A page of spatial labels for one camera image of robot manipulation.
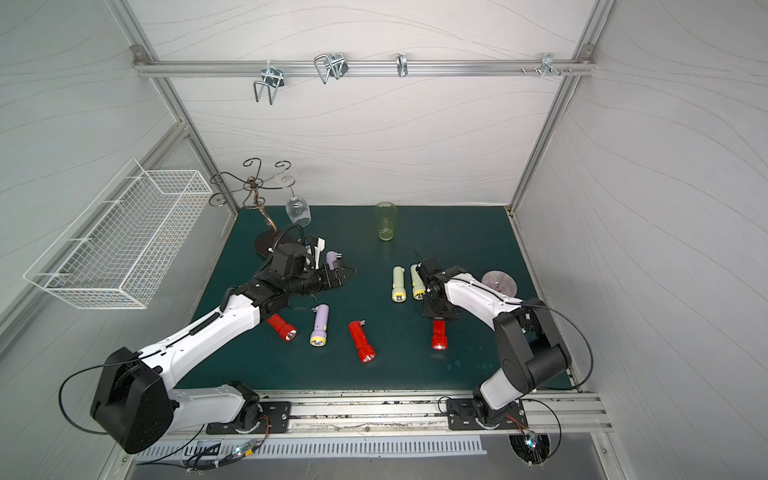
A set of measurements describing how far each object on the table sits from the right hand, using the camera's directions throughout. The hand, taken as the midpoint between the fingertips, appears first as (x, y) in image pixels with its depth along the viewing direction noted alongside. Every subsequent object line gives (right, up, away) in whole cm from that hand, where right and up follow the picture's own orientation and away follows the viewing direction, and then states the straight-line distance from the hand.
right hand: (438, 312), depth 89 cm
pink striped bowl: (+22, +8, +6) cm, 24 cm away
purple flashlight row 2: (-35, -6, -5) cm, 36 cm away
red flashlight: (-45, -5, -4) cm, 45 cm away
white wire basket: (-78, +20, -20) cm, 83 cm away
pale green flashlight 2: (-6, +7, +6) cm, 11 cm away
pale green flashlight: (-12, +5, +3) cm, 13 cm away
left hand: (-26, +13, -10) cm, 31 cm away
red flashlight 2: (-22, -9, -6) cm, 24 cm away
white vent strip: (-39, -27, -19) cm, 51 cm away
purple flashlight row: (-35, +16, +9) cm, 39 cm away
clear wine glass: (-43, +31, +1) cm, 53 cm away
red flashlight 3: (-1, -5, -5) cm, 7 cm away
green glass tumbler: (-16, +31, +17) cm, 39 cm away
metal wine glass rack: (-60, +21, +17) cm, 66 cm away
